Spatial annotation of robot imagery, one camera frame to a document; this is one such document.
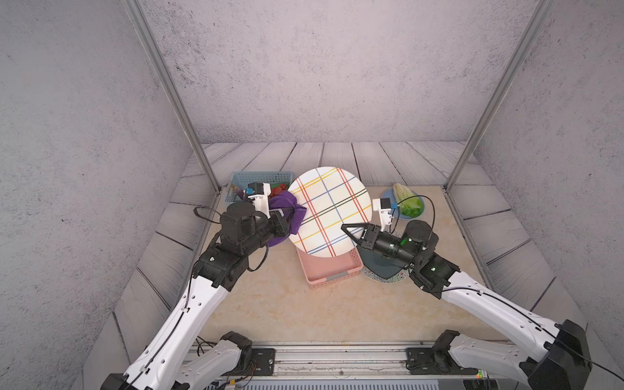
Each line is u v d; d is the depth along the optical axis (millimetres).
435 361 649
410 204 1078
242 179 1218
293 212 661
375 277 902
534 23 729
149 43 758
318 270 915
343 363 741
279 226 582
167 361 380
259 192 579
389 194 1156
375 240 585
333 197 676
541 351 398
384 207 625
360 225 644
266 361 725
